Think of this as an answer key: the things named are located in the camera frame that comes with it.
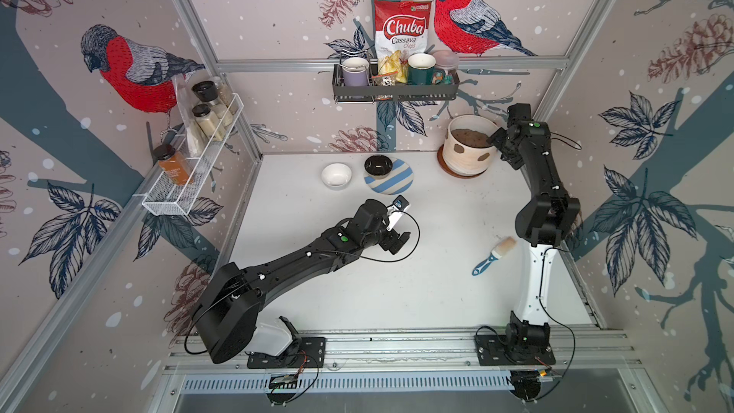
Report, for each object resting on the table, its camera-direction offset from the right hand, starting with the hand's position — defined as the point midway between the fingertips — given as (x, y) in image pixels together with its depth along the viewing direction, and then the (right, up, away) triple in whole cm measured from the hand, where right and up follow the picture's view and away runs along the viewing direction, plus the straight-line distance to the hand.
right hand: (495, 145), depth 99 cm
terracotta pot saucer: (-14, -8, +15) cm, 22 cm away
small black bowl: (-42, -7, +12) cm, 44 cm away
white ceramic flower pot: (-10, -1, +2) cm, 10 cm away
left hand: (-35, -22, -18) cm, 45 cm away
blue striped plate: (-33, -13, +12) cm, 38 cm away
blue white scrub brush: (-2, -35, -9) cm, 36 cm away
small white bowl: (-58, -11, +12) cm, 60 cm away
